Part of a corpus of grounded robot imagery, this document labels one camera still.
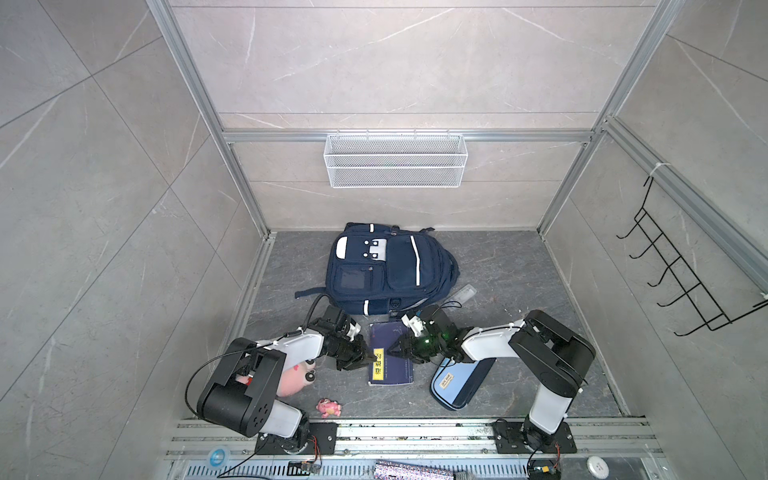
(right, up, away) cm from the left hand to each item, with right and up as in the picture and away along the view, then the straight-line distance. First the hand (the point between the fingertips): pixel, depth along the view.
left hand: (373, 355), depth 87 cm
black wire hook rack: (+72, +18, -25) cm, 78 cm away
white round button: (+54, -21, -17) cm, 61 cm away
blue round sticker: (-37, -20, -15) cm, 45 cm away
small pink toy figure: (-12, -10, -10) cm, 19 cm away
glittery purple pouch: (+4, -20, -20) cm, 28 cm away
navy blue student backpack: (+1, +25, +14) cm, 28 cm away
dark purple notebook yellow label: (+4, -3, -3) cm, 6 cm away
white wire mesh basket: (+7, +62, +14) cm, 64 cm away
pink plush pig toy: (-21, -4, -9) cm, 24 cm away
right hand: (+5, +1, -1) cm, 5 cm away
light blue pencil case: (+22, -5, -8) cm, 24 cm away
